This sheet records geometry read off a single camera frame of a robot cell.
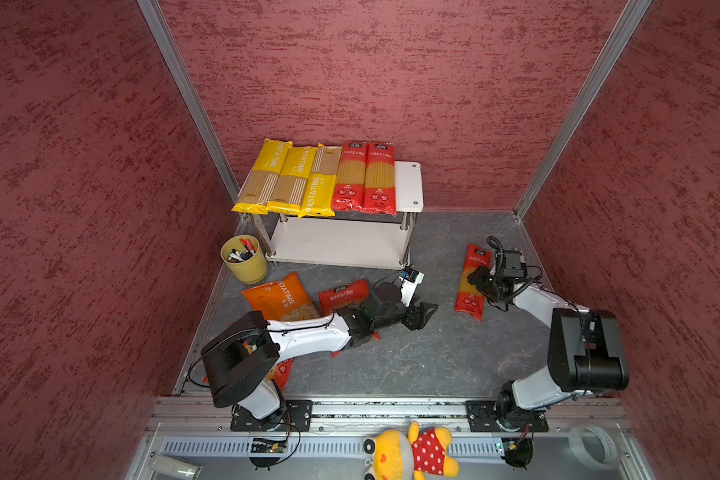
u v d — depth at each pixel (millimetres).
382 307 608
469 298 939
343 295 897
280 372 784
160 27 728
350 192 740
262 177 782
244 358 436
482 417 740
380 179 787
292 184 770
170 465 653
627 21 723
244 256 945
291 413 745
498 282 725
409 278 685
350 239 1031
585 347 456
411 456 640
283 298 899
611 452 682
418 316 692
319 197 741
